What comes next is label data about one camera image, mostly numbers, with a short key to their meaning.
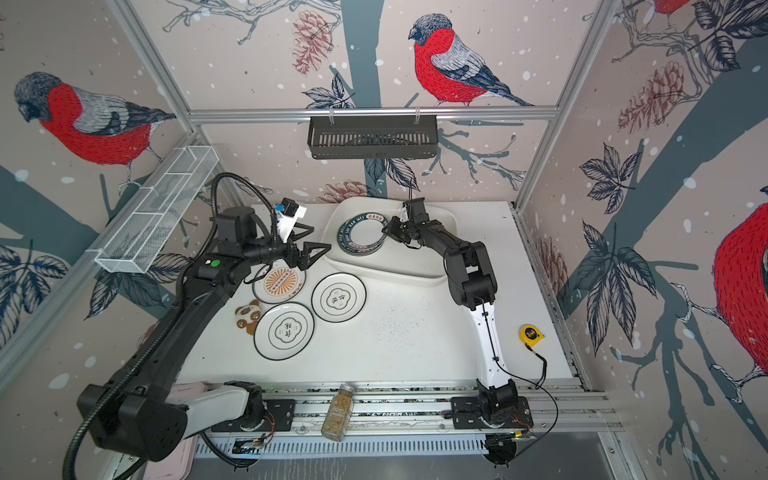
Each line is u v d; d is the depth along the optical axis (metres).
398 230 0.97
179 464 0.66
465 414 0.73
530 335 0.85
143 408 0.37
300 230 0.73
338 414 0.70
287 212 0.61
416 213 0.88
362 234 1.08
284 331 0.88
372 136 1.06
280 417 0.73
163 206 0.80
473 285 0.63
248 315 0.88
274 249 0.61
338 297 0.95
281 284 0.98
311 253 0.64
